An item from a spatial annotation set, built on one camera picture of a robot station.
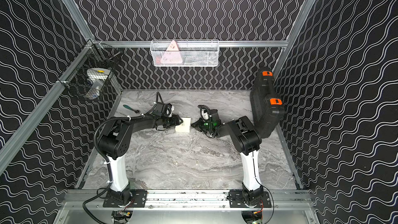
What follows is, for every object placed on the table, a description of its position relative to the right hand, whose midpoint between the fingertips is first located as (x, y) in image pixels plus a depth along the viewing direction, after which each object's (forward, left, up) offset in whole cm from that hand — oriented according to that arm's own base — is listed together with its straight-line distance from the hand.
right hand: (191, 124), depth 100 cm
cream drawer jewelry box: (-2, +4, +1) cm, 4 cm away
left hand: (+2, +8, +2) cm, 8 cm away
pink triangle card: (+24, +10, +35) cm, 44 cm away
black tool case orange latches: (-4, -40, +23) cm, 47 cm away
